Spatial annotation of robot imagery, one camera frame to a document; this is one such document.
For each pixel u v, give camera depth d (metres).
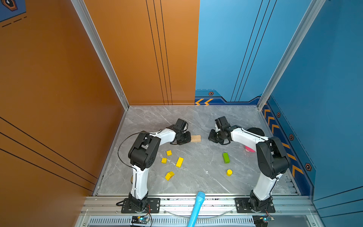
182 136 0.86
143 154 0.54
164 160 0.89
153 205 0.73
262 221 0.70
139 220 0.71
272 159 0.49
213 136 0.85
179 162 0.88
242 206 0.72
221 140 0.81
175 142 0.84
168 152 0.92
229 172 0.83
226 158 0.89
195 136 0.99
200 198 0.73
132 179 0.59
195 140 0.98
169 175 0.82
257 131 0.94
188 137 0.89
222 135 0.73
